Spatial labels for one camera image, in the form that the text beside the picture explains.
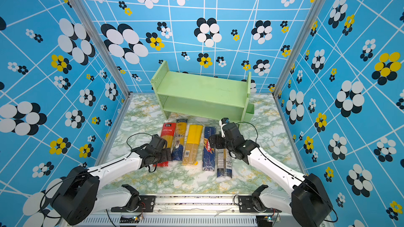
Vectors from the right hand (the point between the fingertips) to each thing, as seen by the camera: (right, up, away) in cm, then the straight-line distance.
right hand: (217, 137), depth 83 cm
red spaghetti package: (-30, -1, +13) cm, 33 cm away
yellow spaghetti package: (-15, -10, +4) cm, 18 cm away
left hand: (-29, -11, +6) cm, 32 cm away
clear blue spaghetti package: (+3, -14, 0) cm, 15 cm away
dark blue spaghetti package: (-5, -13, 0) cm, 14 cm away
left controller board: (-42, -36, -11) cm, 56 cm away
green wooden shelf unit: (-9, +22, 0) cm, 24 cm away
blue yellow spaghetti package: (-22, -7, +8) cm, 24 cm away
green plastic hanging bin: (+22, +13, +16) cm, 30 cm away
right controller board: (+20, -36, -12) cm, 43 cm away
